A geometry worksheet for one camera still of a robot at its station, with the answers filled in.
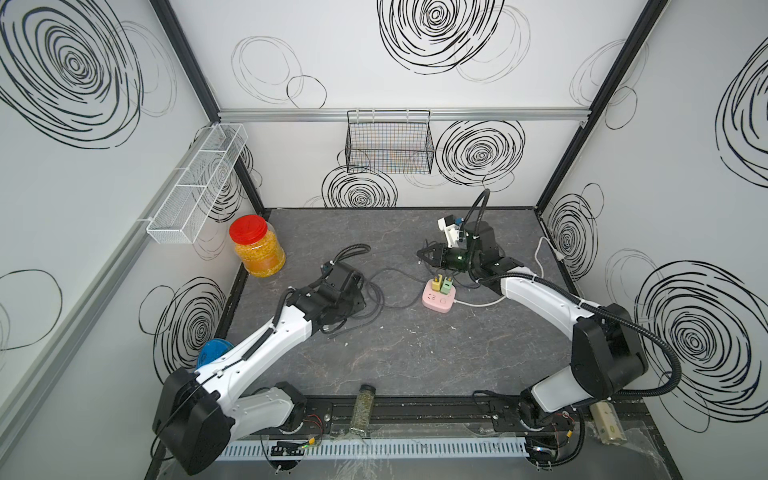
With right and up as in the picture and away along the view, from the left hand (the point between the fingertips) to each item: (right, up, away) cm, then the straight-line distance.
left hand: (360, 303), depth 81 cm
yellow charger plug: (+23, +4, +10) cm, 25 cm away
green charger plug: (+26, +3, +10) cm, 28 cm away
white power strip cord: (+59, +5, +18) cm, 62 cm away
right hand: (+16, +13, 0) cm, 21 cm away
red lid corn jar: (-33, +16, +10) cm, 38 cm away
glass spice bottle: (+2, -24, -9) cm, 26 cm away
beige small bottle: (+60, -26, -11) cm, 66 cm away
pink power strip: (+23, -2, +10) cm, 25 cm away
